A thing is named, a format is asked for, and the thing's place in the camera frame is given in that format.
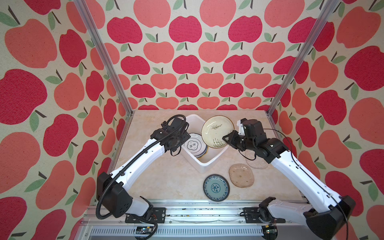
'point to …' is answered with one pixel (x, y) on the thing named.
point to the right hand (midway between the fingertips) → (226, 136)
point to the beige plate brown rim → (214, 129)
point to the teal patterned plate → (216, 187)
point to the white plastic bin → (195, 123)
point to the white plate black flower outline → (195, 145)
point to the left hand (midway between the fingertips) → (188, 139)
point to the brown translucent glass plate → (241, 175)
